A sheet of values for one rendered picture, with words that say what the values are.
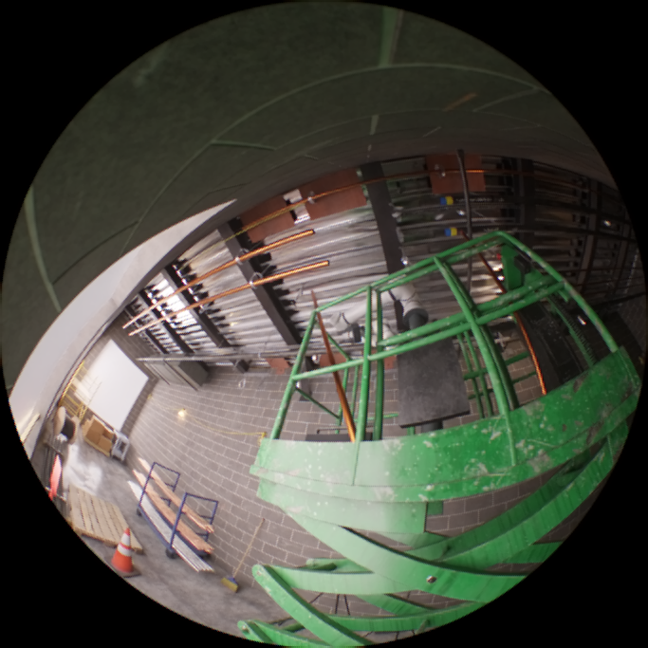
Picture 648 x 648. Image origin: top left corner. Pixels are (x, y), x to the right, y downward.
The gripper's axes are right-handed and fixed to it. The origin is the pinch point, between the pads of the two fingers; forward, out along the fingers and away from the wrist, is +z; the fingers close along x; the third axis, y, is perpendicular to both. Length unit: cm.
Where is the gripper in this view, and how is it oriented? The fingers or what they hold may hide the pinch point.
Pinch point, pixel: (341, 337)
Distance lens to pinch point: 132.7
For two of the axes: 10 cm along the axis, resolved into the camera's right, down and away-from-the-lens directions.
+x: -2.3, -8.3, -5.1
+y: -1.5, -4.8, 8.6
